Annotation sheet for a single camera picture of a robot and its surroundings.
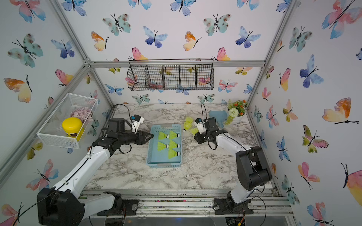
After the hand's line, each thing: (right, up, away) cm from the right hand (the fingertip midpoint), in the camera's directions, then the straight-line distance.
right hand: (198, 135), depth 92 cm
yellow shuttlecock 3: (-17, -7, +2) cm, 18 cm away
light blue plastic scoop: (+21, +13, +25) cm, 35 cm away
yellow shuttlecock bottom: (-17, -1, +7) cm, 18 cm away
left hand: (-27, +2, -13) cm, 30 cm away
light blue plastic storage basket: (-21, -10, +1) cm, 24 cm away
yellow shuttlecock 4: (-16, -12, 0) cm, 20 cm away
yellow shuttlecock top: (-7, +7, +13) cm, 16 cm away
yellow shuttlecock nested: (-2, +3, -2) cm, 4 cm away
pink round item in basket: (-57, +12, -22) cm, 62 cm away
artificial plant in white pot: (+27, +16, +5) cm, 32 cm away
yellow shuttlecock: (-24, -1, +7) cm, 25 cm away
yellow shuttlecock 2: (-24, -8, +2) cm, 25 cm away
